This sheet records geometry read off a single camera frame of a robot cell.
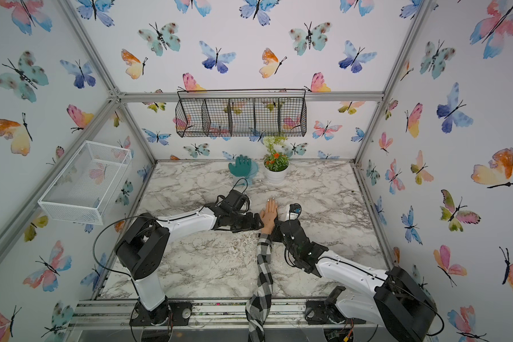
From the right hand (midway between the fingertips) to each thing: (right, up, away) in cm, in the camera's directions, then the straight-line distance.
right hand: (276, 220), depth 83 cm
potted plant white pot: (+1, +21, +18) cm, 28 cm away
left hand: (-6, -3, +6) cm, 9 cm away
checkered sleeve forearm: (-6, -25, -14) cm, 29 cm away
